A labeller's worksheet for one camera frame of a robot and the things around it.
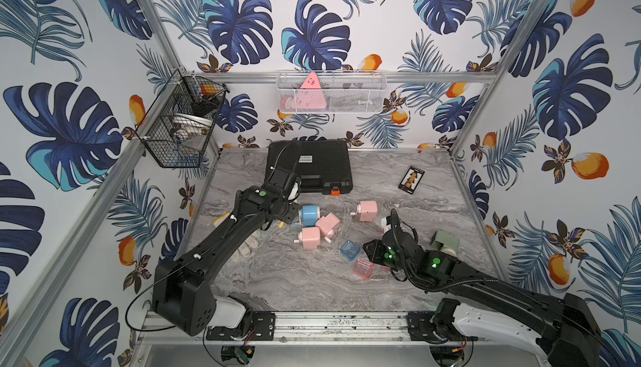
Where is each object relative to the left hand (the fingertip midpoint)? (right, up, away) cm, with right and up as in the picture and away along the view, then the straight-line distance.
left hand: (285, 204), depth 82 cm
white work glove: (-16, -17, +8) cm, 25 cm away
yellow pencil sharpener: (+1, -4, -12) cm, 13 cm away
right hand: (+25, -13, -3) cm, 28 cm away
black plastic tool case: (+12, +14, +28) cm, 33 cm away
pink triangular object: (+8, +38, +8) cm, 40 cm away
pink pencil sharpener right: (+29, -3, +10) cm, 31 cm away
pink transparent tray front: (+26, -22, +4) cm, 35 cm away
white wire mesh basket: (+15, +41, +11) cm, 45 cm away
